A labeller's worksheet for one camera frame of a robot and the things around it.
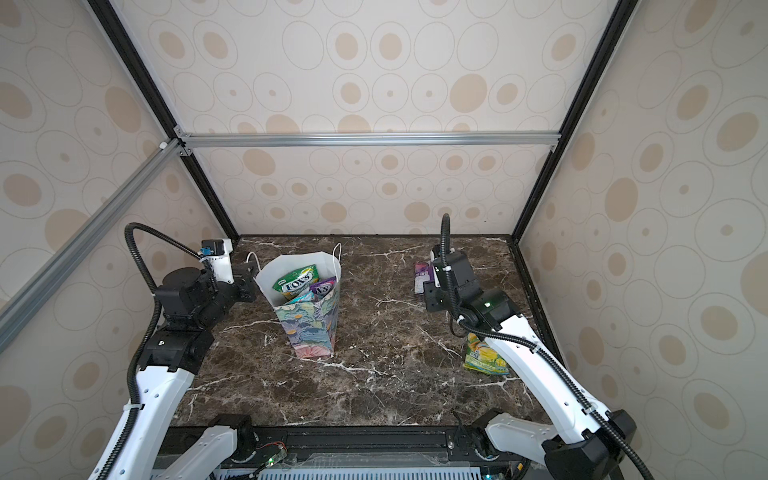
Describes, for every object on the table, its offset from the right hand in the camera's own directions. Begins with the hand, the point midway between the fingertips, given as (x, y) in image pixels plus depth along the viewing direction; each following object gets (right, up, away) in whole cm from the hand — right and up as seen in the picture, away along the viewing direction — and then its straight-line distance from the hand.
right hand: (435, 285), depth 75 cm
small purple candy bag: (-31, -2, +10) cm, 33 cm away
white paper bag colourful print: (-32, -11, +3) cm, 34 cm away
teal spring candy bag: (-32, -3, 0) cm, 32 cm away
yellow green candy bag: (+14, -21, +10) cm, 28 cm away
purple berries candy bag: (0, +2, +30) cm, 30 cm away
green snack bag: (-38, 0, +10) cm, 39 cm away
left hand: (-41, +6, -7) cm, 42 cm away
